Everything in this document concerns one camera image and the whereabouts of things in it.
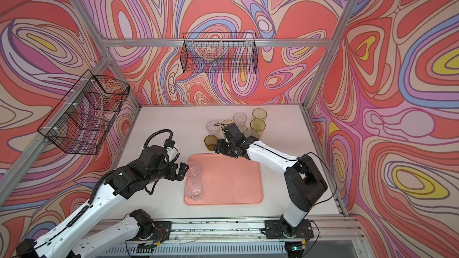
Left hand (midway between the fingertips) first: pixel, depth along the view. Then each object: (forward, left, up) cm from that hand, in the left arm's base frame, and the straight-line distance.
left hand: (182, 165), depth 74 cm
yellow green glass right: (+28, -36, -8) cm, 47 cm away
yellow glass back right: (+34, -37, -4) cm, 50 cm away
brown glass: (+21, -9, -13) cm, 26 cm away
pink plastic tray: (+1, -19, -18) cm, 26 cm away
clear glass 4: (+38, -26, -12) cm, 47 cm away
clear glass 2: (+5, -2, -16) cm, 17 cm away
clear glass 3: (+30, -9, -14) cm, 34 cm away
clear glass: (-4, -2, -17) cm, 17 cm away
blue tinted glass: (+22, -31, -6) cm, 39 cm away
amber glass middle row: (+30, -18, -7) cm, 36 cm away
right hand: (+10, -15, -7) cm, 19 cm away
